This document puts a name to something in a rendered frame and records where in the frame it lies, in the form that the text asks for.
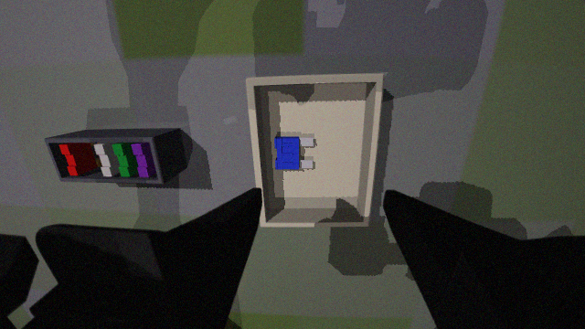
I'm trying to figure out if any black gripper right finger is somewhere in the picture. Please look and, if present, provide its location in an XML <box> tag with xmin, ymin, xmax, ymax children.
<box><xmin>383</xmin><ymin>189</ymin><xmax>585</xmax><ymax>329</ymax></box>

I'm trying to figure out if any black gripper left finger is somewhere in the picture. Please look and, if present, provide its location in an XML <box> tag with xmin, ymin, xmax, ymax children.
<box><xmin>35</xmin><ymin>187</ymin><xmax>262</xmax><ymax>329</ymax></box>

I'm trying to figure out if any beige rectangular tray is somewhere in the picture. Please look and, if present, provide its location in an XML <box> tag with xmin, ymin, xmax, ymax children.
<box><xmin>246</xmin><ymin>73</ymin><xmax>385</xmax><ymax>228</ymax></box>

